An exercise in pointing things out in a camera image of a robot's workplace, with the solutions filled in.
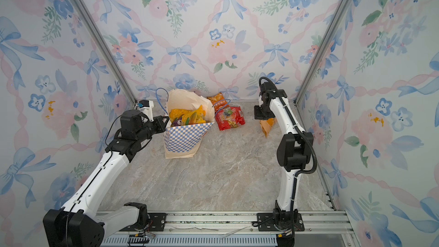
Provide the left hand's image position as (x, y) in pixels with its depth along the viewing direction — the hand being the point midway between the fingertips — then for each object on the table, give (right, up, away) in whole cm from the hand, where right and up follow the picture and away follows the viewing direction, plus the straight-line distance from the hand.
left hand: (169, 116), depth 77 cm
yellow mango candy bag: (+9, 0, +12) cm, 15 cm away
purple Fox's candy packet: (-1, -3, +17) cm, 18 cm away
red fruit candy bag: (+28, 0, +29) cm, 41 cm away
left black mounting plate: (-5, -46, -2) cm, 47 cm away
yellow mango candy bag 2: (-3, +2, +23) cm, 24 cm away
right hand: (+45, 0, +16) cm, 48 cm away
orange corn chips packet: (+21, +11, +40) cm, 47 cm away
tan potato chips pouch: (+49, -4, +18) cm, 52 cm away
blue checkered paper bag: (+5, -12, +3) cm, 13 cm away
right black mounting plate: (+42, -45, -4) cm, 62 cm away
